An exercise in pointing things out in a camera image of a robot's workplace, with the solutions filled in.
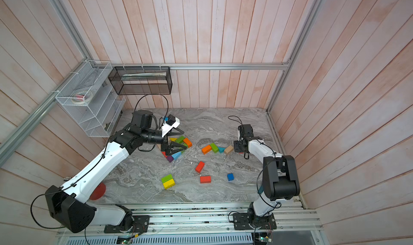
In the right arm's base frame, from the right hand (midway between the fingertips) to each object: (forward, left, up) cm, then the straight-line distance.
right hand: (240, 144), depth 96 cm
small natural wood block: (-19, +40, +27) cm, 52 cm away
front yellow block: (-24, +41, -2) cm, 48 cm away
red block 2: (-13, +25, -4) cm, 28 cm away
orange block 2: (+3, +33, -3) cm, 33 cm away
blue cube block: (-19, +7, -4) cm, 20 cm away
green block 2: (+4, +38, -1) cm, 38 cm away
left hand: (-15, +31, +25) cm, 42 cm away
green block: (-1, +16, -2) cm, 16 cm away
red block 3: (-20, +21, -5) cm, 30 cm away
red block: (-5, +47, -3) cm, 47 cm away
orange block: (-2, +21, -3) cm, 21 cm away
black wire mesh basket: (+36, +65, +22) cm, 78 cm away
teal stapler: (-25, -8, -4) cm, 27 cm away
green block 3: (-20, +42, -3) cm, 47 cm away
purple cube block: (-8, +43, -4) cm, 44 cm away
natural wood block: (-2, +7, -3) cm, 8 cm away
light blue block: (-22, +33, +26) cm, 47 cm away
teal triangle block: (-3, +12, -1) cm, 12 cm away
